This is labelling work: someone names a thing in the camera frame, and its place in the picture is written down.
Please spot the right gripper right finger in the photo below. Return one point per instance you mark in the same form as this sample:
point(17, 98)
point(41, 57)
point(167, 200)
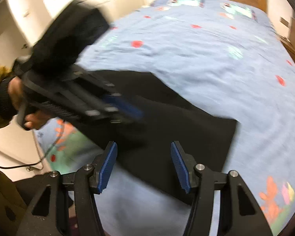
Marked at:
point(200, 182)

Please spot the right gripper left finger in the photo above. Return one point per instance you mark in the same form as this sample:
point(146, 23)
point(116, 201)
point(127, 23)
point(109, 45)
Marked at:
point(91, 179)

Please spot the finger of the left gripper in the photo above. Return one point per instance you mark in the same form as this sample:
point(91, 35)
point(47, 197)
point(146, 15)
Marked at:
point(125, 108)

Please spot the black pants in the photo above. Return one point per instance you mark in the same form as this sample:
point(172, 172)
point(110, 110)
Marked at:
point(144, 148)

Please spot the white wardrobe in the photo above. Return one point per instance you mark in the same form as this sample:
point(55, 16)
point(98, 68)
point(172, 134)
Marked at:
point(22, 22)

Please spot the blue patterned bedspread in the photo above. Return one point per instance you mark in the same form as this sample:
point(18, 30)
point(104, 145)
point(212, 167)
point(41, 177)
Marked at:
point(226, 64)

